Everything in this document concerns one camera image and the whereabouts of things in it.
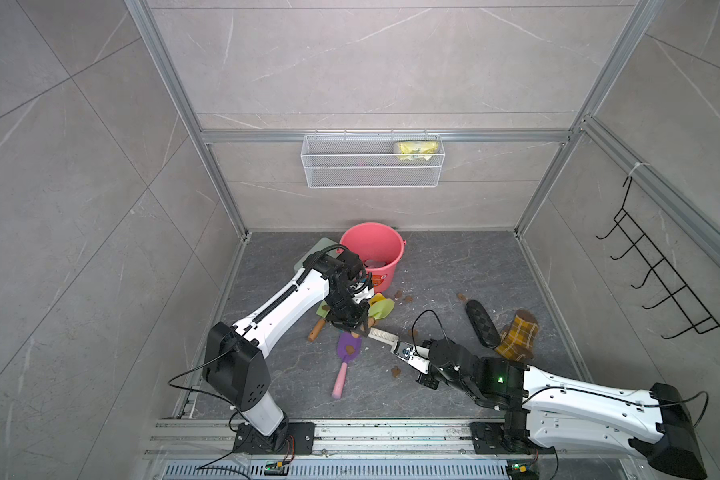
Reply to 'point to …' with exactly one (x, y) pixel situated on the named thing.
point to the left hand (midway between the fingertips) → (365, 329)
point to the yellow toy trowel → (377, 298)
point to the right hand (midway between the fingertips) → (410, 350)
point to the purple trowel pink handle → (349, 347)
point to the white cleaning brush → (385, 337)
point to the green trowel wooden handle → (376, 311)
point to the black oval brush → (483, 323)
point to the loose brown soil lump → (395, 372)
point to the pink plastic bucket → (380, 247)
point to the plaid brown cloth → (517, 343)
